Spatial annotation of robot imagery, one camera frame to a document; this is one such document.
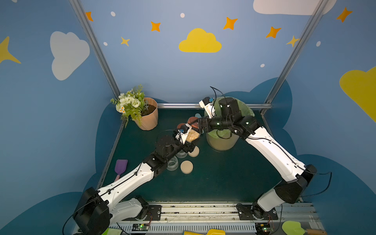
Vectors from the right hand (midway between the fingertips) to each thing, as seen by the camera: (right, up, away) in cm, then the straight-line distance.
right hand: (196, 122), depth 68 cm
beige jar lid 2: (-5, -28, +22) cm, 36 cm away
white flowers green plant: (-38, +11, +17) cm, 43 cm away
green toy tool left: (-41, -52, -1) cm, 66 cm away
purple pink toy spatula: (-46, -28, +20) cm, 57 cm away
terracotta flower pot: (-31, +2, +28) cm, 42 cm away
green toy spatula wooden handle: (+48, -52, +2) cm, 71 cm away
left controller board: (-28, -52, +2) cm, 59 cm away
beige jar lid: (0, -20, +27) cm, 34 cm away
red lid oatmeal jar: (-1, -6, +2) cm, 6 cm away
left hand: (-1, -5, +4) cm, 6 cm away
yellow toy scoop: (+6, -53, +1) cm, 54 cm away
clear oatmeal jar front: (-14, -25, +19) cm, 35 cm away
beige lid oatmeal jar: (-8, -20, +24) cm, 33 cm away
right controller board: (+33, -53, +3) cm, 63 cm away
